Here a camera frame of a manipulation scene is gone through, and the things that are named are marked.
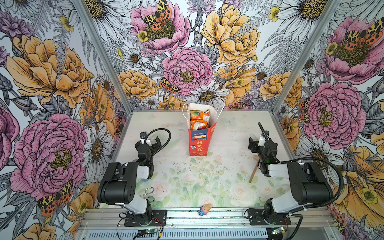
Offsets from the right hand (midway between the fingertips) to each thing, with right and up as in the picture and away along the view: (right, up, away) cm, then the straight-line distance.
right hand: (256, 141), depth 94 cm
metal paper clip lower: (-62, -28, -13) cm, 69 cm away
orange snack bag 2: (-37, +11, -13) cm, 40 cm away
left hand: (-65, 0, -1) cm, 65 cm away
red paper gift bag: (-35, +2, -9) cm, 37 cm away
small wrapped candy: (-33, -31, -20) cm, 50 cm away
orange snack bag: (-36, +16, -4) cm, 40 cm away
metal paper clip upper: (-64, -27, -11) cm, 70 cm away
